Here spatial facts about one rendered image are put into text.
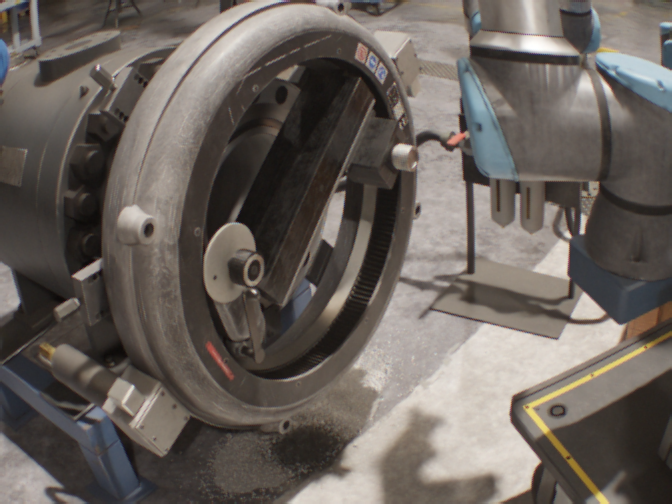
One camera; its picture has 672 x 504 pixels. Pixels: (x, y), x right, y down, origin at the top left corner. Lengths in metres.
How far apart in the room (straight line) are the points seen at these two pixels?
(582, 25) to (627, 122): 0.33
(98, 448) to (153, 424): 0.41
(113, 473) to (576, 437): 0.96
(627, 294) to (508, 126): 0.27
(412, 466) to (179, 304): 0.75
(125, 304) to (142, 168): 0.19
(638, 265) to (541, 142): 0.22
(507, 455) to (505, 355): 0.40
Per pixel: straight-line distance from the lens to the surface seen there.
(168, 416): 1.14
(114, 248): 1.03
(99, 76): 1.04
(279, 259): 1.17
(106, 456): 1.53
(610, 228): 0.93
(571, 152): 0.84
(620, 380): 1.35
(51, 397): 1.56
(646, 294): 0.95
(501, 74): 0.83
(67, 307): 1.07
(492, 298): 2.14
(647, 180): 0.89
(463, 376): 1.87
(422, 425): 1.73
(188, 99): 1.02
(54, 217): 1.33
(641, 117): 0.86
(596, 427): 1.24
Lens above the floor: 1.16
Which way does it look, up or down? 28 degrees down
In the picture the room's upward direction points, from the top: 6 degrees counter-clockwise
